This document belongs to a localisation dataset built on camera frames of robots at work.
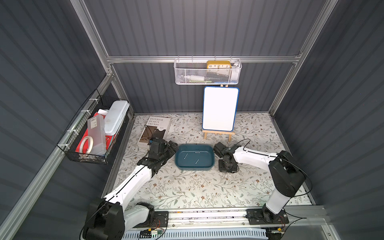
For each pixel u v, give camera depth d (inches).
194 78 35.9
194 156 38.4
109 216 15.5
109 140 27.4
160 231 27.4
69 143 23.7
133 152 38.8
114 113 29.8
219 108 35.9
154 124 42.9
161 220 28.9
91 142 24.8
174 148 30.3
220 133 40.2
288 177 19.0
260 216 28.7
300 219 27.7
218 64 34.2
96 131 26.9
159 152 25.4
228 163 28.6
